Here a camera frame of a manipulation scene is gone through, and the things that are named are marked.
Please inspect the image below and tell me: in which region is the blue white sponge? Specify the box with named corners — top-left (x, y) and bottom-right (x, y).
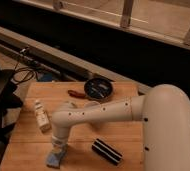
top-left (46, 146), bottom-right (67, 168)

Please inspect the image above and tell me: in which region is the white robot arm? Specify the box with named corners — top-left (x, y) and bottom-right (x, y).
top-left (52, 84), bottom-right (190, 171)

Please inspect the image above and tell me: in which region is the white bottle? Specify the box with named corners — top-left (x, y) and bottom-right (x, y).
top-left (34, 100), bottom-right (51, 132)

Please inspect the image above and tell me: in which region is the black white striped block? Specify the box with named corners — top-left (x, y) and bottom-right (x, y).
top-left (91, 139), bottom-right (123, 165)

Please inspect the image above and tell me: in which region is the black frying pan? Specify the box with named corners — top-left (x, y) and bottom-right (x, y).
top-left (67, 76), bottom-right (114, 102)

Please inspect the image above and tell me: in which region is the blue object behind table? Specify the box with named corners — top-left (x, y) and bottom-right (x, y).
top-left (38, 74), bottom-right (55, 82)

